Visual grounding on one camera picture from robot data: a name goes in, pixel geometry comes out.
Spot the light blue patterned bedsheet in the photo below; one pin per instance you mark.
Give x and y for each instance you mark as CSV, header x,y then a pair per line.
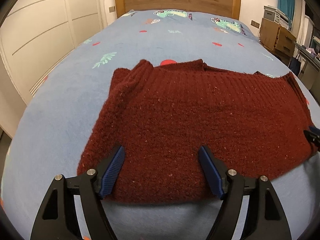
x,y
58,122

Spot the wooden nightstand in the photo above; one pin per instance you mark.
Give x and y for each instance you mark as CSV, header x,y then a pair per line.
x,y
277,38

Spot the dark red knitted sweater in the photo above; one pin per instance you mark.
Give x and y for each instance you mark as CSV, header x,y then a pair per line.
x,y
163,115

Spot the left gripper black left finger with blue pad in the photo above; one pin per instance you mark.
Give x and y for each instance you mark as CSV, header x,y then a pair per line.
x,y
56,217

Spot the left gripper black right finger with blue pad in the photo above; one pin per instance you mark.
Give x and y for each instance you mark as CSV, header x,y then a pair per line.
x,y
265,217

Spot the grey storage box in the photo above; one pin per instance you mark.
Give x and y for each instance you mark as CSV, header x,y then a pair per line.
x,y
275,15

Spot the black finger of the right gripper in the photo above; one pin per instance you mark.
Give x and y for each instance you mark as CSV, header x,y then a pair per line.
x,y
313,136

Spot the white wardrobe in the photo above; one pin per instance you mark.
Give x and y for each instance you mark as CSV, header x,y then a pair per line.
x,y
35,36

